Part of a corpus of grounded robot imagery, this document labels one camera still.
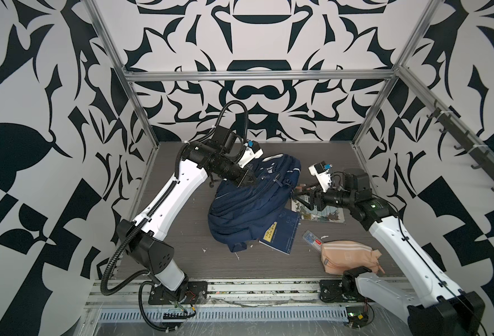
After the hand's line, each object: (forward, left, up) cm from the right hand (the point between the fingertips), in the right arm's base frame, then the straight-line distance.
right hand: (301, 191), depth 73 cm
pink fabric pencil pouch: (-15, -16, -23) cm, 31 cm away
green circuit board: (-33, -17, -25) cm, 45 cm away
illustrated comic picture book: (+3, -18, -25) cm, 31 cm away
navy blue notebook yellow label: (-6, +6, -23) cm, 25 cm away
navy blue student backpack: (-8, +21, 0) cm, 22 cm away
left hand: (+2, +16, +5) cm, 17 cm away
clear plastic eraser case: (-9, -7, -23) cm, 26 cm away
